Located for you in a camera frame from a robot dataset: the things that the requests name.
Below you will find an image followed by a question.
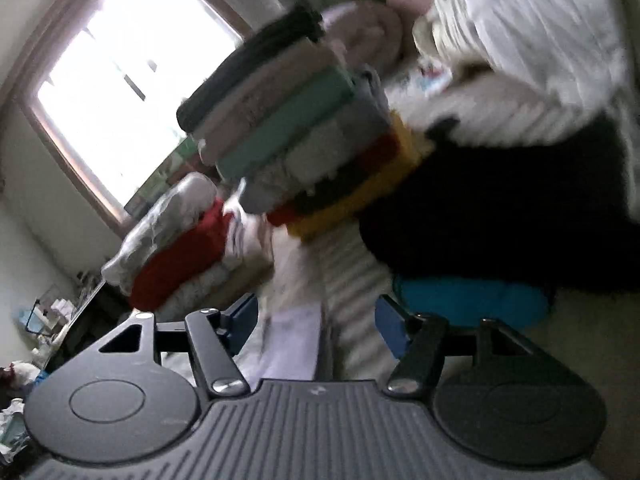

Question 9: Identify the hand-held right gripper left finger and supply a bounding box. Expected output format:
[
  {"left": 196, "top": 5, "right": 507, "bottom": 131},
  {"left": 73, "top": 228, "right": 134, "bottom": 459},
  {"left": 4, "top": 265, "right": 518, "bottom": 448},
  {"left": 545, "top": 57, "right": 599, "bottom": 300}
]
[{"left": 95, "top": 292, "right": 260, "bottom": 396}]

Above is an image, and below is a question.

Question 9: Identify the white striped folded garment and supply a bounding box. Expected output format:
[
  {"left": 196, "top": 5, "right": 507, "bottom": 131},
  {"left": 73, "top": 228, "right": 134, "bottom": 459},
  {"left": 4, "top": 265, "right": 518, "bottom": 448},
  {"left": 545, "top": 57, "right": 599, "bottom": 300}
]
[{"left": 222, "top": 210, "right": 273, "bottom": 271}]

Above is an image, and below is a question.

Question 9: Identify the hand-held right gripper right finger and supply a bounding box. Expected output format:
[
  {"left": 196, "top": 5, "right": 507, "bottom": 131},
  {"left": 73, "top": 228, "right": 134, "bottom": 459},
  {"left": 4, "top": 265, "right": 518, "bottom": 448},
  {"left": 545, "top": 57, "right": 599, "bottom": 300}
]
[{"left": 374, "top": 294, "right": 543, "bottom": 396}]

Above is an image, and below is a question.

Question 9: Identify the tall stack of folded clothes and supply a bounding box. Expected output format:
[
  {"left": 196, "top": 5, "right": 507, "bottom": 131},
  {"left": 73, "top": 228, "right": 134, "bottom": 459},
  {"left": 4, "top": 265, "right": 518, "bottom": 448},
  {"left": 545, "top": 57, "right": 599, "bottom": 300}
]
[{"left": 176, "top": 6, "right": 436, "bottom": 240}]

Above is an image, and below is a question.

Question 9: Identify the messy clothes pile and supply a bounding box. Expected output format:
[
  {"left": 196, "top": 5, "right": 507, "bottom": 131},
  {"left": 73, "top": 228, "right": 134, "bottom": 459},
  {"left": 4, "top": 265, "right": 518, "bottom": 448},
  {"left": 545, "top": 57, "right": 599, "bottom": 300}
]
[{"left": 0, "top": 360, "right": 43, "bottom": 461}]

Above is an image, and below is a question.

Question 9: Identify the white printed garment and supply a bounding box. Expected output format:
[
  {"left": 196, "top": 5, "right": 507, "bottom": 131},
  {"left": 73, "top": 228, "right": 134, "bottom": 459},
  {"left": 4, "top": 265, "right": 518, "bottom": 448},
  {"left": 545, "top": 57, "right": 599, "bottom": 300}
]
[{"left": 260, "top": 230, "right": 331, "bottom": 381}]

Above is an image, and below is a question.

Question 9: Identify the white quilted bedding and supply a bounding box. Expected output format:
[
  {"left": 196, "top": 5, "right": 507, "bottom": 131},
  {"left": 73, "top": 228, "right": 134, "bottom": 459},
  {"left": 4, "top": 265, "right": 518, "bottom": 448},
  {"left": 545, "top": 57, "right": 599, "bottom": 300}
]
[{"left": 412, "top": 0, "right": 633, "bottom": 111}]

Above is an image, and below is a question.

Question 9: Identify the purple pillow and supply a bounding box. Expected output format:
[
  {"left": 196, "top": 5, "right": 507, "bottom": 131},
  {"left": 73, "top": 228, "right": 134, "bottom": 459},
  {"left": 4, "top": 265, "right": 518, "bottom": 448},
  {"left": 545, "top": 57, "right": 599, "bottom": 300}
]
[{"left": 320, "top": 0, "right": 406, "bottom": 81}]

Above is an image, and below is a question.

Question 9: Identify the colourful printed headboard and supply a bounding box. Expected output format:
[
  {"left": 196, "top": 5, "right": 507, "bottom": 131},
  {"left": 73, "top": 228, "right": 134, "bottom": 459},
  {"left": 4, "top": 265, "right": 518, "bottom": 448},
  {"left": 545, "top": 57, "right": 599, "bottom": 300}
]
[{"left": 124, "top": 135, "right": 221, "bottom": 216}]

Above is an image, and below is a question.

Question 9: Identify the black cloth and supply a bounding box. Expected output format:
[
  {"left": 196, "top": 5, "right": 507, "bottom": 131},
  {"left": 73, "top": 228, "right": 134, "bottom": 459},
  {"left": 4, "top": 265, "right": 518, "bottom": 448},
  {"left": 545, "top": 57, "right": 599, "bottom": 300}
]
[{"left": 359, "top": 115, "right": 640, "bottom": 296}]

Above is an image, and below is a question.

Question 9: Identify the cartoon printed bed blanket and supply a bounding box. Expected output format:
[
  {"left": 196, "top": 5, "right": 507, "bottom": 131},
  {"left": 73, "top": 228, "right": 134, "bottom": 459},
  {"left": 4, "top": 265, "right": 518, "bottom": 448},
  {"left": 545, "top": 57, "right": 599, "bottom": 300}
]
[{"left": 160, "top": 60, "right": 640, "bottom": 461}]

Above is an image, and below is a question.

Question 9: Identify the red folded garment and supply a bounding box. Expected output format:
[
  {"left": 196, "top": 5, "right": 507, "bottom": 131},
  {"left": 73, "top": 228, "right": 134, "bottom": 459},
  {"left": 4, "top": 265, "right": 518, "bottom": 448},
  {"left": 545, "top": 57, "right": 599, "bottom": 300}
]
[{"left": 127, "top": 199, "right": 236, "bottom": 311}]

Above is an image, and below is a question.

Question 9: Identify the blue cloth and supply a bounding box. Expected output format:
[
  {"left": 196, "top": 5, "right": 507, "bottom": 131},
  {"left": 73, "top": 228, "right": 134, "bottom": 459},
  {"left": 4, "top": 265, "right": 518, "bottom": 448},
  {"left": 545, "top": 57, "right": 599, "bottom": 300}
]
[{"left": 392, "top": 275, "right": 551, "bottom": 328}]

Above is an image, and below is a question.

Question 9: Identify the window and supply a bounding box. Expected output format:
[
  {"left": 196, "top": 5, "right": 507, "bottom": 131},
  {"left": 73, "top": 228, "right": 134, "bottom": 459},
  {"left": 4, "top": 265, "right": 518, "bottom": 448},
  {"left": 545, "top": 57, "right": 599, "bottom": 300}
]
[{"left": 15, "top": 0, "right": 251, "bottom": 236}]

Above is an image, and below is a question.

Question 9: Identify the dark desk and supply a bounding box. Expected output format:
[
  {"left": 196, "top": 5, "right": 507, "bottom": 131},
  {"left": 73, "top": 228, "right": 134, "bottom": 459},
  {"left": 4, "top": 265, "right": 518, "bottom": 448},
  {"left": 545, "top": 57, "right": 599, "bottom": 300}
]
[{"left": 47, "top": 277, "right": 131, "bottom": 361}]

